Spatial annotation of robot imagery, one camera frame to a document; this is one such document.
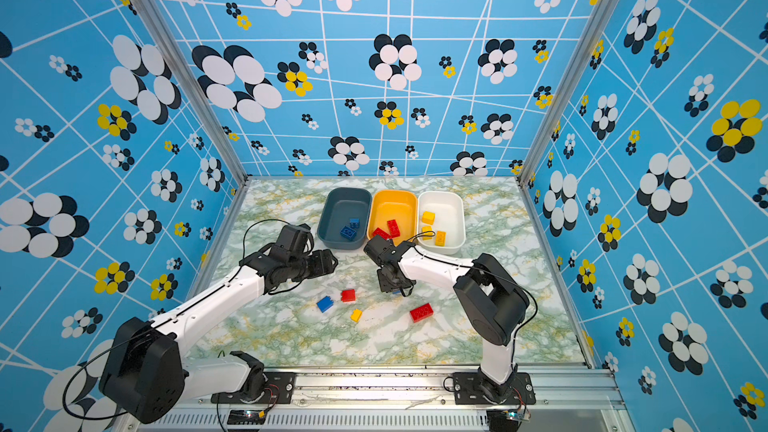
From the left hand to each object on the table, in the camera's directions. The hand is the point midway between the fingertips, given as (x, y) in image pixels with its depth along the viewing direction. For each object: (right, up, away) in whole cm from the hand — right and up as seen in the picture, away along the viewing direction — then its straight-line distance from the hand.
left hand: (331, 262), depth 85 cm
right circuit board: (+47, -32, -17) cm, 59 cm away
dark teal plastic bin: (+1, +12, +19) cm, 23 cm away
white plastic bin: (+35, +10, +20) cm, 42 cm away
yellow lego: (+31, +12, +21) cm, 39 cm away
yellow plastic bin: (+20, +16, +26) cm, 37 cm away
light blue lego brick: (-2, -13, +3) cm, 14 cm away
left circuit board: (-18, -35, -13) cm, 42 cm away
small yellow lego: (+7, -15, -1) cm, 17 cm away
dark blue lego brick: (+3, +7, +16) cm, 18 cm away
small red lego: (+4, -11, +3) cm, 12 cm away
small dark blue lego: (+4, +10, +17) cm, 20 cm away
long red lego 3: (+26, -14, -1) cm, 30 cm away
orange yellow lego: (+34, +5, +16) cm, 38 cm away
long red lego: (+15, +6, +16) cm, 23 cm away
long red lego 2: (+18, +9, +17) cm, 26 cm away
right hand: (+18, -8, +6) cm, 21 cm away
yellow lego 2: (+29, +8, +14) cm, 34 cm away
